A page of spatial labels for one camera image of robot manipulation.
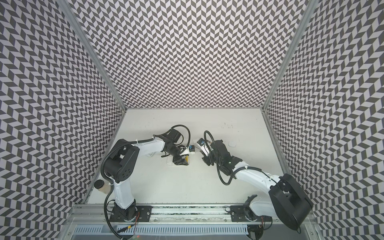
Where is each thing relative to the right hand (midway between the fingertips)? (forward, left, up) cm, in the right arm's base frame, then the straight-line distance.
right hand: (202, 153), depth 85 cm
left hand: (+1, +10, -9) cm, 14 cm away
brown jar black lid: (-18, +50, +2) cm, 53 cm away
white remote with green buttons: (-1, +20, -5) cm, 21 cm away
